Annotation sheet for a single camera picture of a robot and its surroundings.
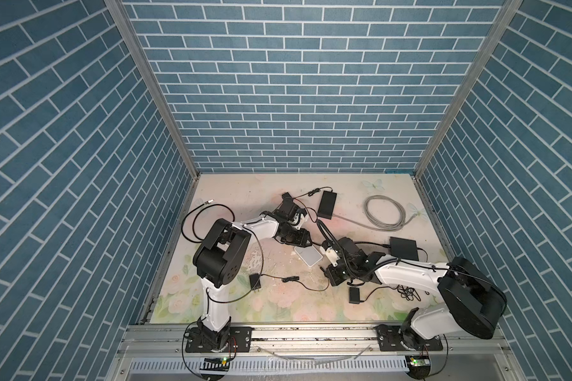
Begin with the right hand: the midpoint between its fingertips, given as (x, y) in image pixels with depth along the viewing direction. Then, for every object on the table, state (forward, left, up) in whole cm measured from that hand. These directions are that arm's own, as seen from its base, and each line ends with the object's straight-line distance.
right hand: (322, 272), depth 87 cm
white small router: (+7, +5, 0) cm, 9 cm away
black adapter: (-6, +24, 0) cm, 25 cm away
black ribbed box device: (+31, -2, +1) cm, 31 cm away
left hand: (+12, +6, +1) cm, 13 cm away
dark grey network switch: (+14, -33, -3) cm, 36 cm away
